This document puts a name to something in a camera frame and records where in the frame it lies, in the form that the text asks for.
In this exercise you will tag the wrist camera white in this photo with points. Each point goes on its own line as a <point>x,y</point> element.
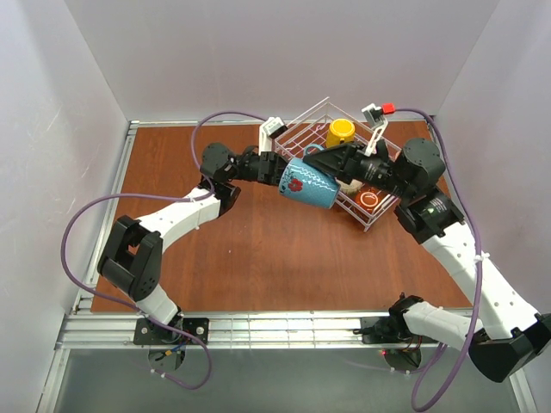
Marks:
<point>376,117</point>
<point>269,130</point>

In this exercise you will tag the yellow enamel mug black handle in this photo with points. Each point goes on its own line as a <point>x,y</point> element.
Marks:
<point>340,131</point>

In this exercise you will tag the aluminium frame rail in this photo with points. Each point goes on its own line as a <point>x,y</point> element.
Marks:
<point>233,330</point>

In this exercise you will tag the dark brown glazed mug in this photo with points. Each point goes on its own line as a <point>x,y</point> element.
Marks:
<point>368,200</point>

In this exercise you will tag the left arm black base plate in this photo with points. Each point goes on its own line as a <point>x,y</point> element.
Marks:
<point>172,331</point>

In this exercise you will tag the white mug blue handle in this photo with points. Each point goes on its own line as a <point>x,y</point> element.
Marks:
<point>305,184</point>

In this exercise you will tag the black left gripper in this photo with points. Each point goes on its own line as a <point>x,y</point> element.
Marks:
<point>270,168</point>

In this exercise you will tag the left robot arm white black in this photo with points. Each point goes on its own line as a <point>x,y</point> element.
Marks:
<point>132,257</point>

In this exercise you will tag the white wire dish rack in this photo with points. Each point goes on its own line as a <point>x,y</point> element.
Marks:
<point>312,127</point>

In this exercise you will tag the beige round ceramic mug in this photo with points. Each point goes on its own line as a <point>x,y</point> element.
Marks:
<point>350,188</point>

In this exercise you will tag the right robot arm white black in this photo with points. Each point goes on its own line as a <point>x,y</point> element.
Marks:
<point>508,332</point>

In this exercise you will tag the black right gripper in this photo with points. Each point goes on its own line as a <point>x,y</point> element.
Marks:
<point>347,157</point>

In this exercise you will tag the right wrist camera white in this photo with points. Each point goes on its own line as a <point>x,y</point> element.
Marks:
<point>376,117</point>

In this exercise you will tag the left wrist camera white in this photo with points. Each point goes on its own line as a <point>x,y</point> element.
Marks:
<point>269,130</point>

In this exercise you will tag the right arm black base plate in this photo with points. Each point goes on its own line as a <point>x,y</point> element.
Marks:
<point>379,330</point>

